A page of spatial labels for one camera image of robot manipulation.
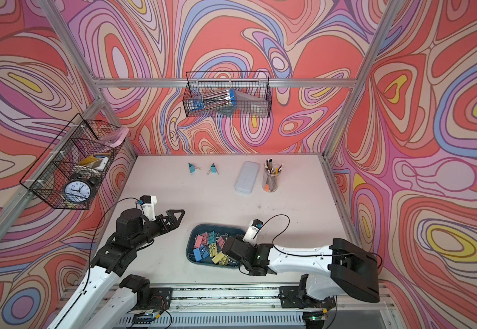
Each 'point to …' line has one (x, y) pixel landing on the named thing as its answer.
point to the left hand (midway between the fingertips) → (179, 215)
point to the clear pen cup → (271, 175)
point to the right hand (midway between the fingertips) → (235, 243)
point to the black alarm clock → (79, 188)
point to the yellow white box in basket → (98, 161)
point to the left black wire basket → (70, 175)
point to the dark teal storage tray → (223, 230)
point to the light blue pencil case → (247, 177)
